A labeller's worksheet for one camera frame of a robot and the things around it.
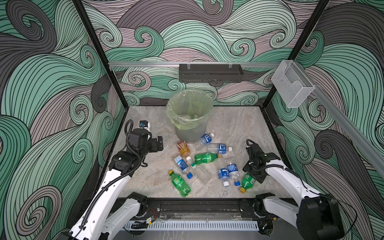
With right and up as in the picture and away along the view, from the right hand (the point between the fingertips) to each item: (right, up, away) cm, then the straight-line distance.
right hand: (249, 173), depth 83 cm
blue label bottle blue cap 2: (-9, 0, -1) cm, 9 cm away
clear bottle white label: (-35, +32, +14) cm, 49 cm away
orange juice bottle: (-38, +13, +7) cm, 41 cm away
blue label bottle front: (-16, 0, -4) cm, 16 cm away
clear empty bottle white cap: (-27, -1, +2) cm, 27 cm away
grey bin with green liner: (-35, +36, +21) cm, 55 cm away
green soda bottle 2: (-40, -3, -5) cm, 41 cm away
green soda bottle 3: (-3, -3, -6) cm, 7 cm away
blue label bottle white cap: (-15, +12, +7) cm, 20 cm away
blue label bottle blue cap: (-38, +4, 0) cm, 38 cm away
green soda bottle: (-25, +8, +3) cm, 27 cm away
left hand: (-53, +22, -10) cm, 58 cm away
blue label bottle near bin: (-24, +17, +11) cm, 32 cm away
